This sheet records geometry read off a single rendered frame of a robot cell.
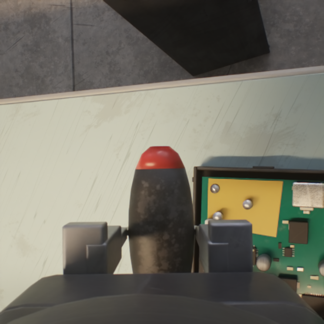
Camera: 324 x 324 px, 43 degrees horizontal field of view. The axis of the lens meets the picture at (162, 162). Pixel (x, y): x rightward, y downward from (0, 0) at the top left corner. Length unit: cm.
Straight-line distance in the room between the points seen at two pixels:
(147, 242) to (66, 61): 137
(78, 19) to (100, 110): 124
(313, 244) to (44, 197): 18
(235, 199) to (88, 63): 125
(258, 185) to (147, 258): 11
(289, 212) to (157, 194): 11
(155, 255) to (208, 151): 12
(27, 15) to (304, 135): 145
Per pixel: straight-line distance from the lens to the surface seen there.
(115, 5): 77
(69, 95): 30
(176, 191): 16
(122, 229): 17
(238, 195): 25
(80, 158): 29
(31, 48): 160
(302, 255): 25
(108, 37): 145
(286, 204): 25
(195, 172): 25
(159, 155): 16
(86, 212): 29
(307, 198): 23
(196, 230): 17
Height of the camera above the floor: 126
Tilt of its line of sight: 72 degrees down
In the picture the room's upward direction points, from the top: 89 degrees counter-clockwise
